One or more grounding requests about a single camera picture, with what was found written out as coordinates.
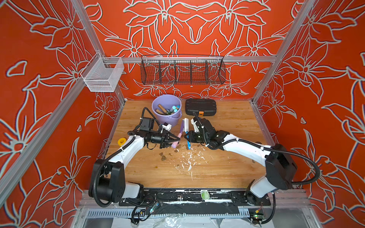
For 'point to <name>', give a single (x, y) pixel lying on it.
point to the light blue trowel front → (174, 107)
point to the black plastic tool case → (202, 107)
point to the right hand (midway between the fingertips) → (184, 134)
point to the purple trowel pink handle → (175, 143)
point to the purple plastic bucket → (167, 109)
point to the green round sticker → (205, 194)
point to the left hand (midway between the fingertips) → (178, 141)
